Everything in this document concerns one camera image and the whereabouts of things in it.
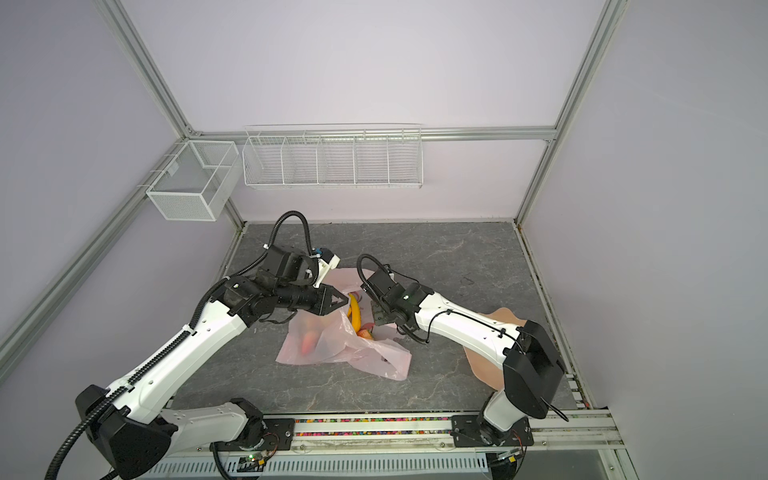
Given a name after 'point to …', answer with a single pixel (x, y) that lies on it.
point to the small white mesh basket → (200, 181)
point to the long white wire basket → (383, 156)
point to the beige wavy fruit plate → (488, 371)
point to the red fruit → (309, 345)
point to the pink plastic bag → (330, 338)
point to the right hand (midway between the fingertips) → (385, 309)
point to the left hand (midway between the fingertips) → (344, 305)
